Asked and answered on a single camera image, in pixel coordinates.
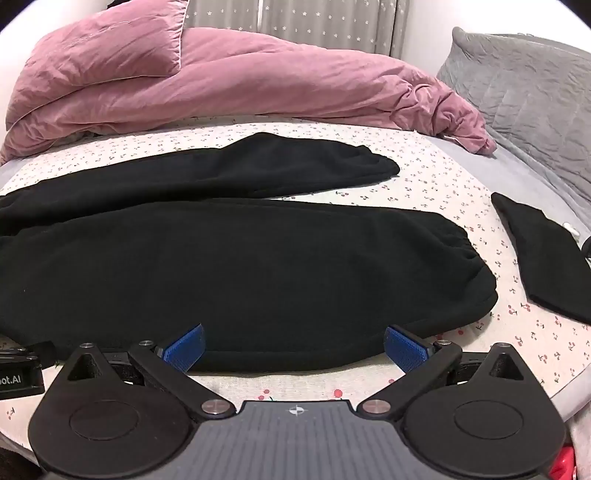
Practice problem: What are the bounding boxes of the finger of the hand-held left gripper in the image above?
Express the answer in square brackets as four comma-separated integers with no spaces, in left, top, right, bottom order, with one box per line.
[0,348,41,367]

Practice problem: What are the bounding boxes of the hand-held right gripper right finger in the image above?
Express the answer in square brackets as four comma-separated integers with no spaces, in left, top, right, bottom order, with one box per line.
[356,325,532,418]

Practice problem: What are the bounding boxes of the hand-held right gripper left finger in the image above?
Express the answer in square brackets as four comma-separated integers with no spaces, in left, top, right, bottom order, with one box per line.
[58,324,234,418]

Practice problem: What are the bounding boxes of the black pants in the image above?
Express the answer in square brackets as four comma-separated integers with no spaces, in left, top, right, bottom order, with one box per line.
[0,132,499,374]

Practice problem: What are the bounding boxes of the small black cloth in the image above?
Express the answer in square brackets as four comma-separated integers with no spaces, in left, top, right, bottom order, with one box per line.
[491,191,591,326]

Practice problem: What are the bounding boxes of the cherry-print sheet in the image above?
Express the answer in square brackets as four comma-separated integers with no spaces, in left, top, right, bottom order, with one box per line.
[0,117,591,444]

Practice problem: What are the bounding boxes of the red object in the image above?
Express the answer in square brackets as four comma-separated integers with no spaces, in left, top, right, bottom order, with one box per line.
[549,450,578,480]

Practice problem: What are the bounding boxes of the pink duvet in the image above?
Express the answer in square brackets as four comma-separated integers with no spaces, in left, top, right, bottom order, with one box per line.
[0,28,497,164]

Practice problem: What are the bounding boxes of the grey quilted pillow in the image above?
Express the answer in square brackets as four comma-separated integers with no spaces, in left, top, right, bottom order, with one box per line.
[436,27,591,185]

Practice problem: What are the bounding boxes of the pink pillow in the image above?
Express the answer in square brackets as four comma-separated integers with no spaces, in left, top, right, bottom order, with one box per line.
[14,0,190,88]

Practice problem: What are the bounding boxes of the grey star-print curtain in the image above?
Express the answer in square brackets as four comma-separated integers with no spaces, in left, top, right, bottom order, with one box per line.
[185,0,411,61]

